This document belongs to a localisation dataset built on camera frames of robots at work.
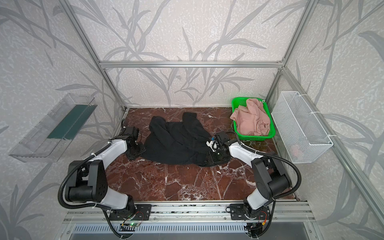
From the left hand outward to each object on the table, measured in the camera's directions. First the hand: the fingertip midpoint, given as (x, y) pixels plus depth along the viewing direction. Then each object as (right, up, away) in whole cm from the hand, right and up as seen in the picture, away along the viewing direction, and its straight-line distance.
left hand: (143, 147), depth 91 cm
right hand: (+41, -4, -2) cm, 41 cm away
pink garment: (+70, +18, +8) cm, 73 cm away
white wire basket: (+78, +9, -31) cm, 85 cm away
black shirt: (+24, +2, +7) cm, 25 cm away
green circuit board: (+3, -33, -21) cm, 39 cm away
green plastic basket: (+64, +32, +24) cm, 75 cm away
